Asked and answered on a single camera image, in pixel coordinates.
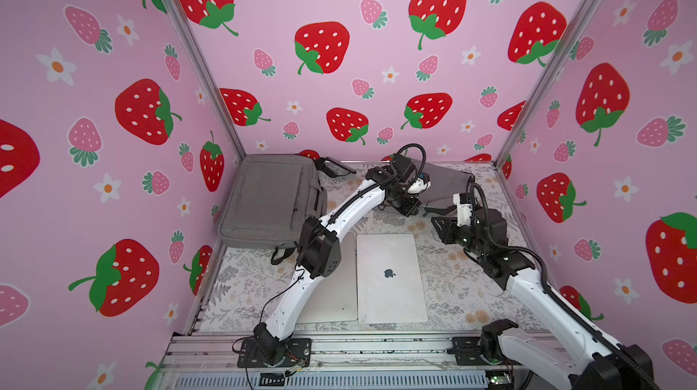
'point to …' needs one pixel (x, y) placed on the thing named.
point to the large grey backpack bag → (269, 201)
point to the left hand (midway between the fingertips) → (419, 211)
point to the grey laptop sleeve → (445, 182)
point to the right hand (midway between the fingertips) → (431, 220)
